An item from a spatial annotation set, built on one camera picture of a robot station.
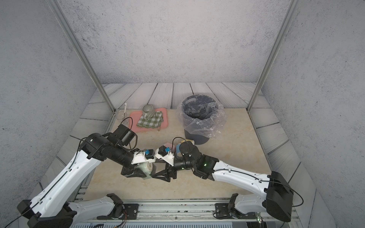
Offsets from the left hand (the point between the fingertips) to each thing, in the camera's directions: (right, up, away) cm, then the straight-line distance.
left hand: (147, 168), depth 64 cm
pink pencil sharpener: (+6, +4, +32) cm, 33 cm away
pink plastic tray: (-24, +24, +53) cm, 63 cm away
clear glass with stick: (-35, +27, +51) cm, 67 cm away
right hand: (+4, 0, -1) cm, 4 cm away
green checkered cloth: (-8, +20, +48) cm, 52 cm away
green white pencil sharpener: (+1, +2, -5) cm, 6 cm away
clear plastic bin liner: (+36, +20, +18) cm, 45 cm away
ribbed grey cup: (-12, +28, +48) cm, 57 cm away
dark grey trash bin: (+26, +26, +32) cm, 49 cm away
